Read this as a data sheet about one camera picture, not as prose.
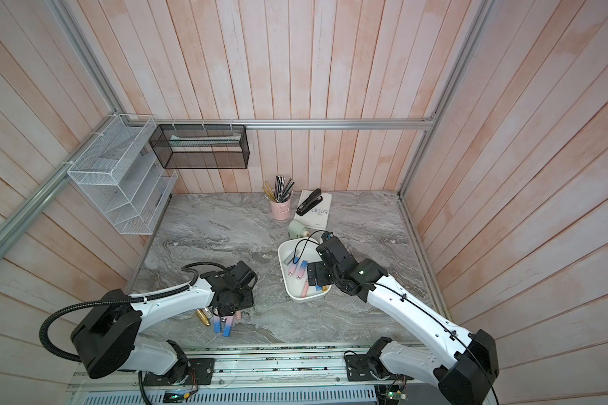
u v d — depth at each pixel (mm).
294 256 981
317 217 1107
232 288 668
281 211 1040
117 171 690
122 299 465
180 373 663
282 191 1073
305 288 900
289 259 972
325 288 900
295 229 998
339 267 563
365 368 723
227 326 816
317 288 900
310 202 1109
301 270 932
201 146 1040
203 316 835
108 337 423
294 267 952
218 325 816
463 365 381
